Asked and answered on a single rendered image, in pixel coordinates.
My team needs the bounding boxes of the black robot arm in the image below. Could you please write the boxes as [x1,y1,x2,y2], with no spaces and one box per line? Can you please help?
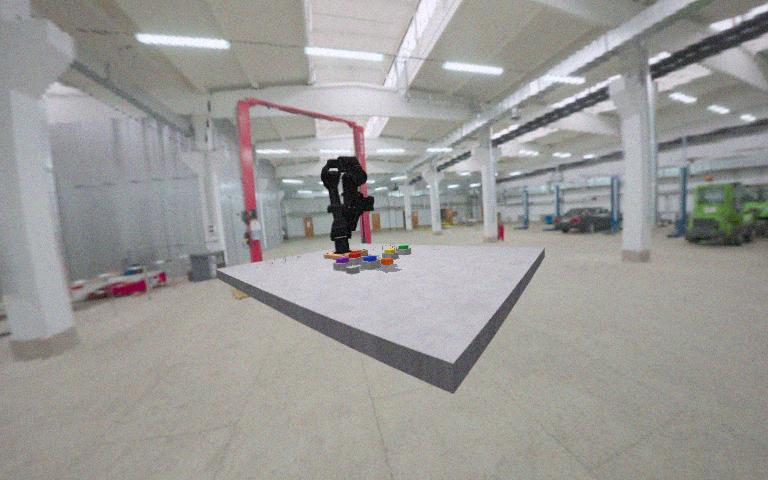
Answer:
[321,156,374,254]

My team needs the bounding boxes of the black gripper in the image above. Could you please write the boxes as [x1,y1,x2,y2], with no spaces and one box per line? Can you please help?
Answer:
[327,188,374,231]

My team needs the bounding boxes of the yellow button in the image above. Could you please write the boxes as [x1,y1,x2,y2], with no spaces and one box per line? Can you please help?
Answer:
[382,249,399,260]

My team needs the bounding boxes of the blue button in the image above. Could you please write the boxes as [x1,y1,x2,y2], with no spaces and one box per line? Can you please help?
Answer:
[360,256,380,270]

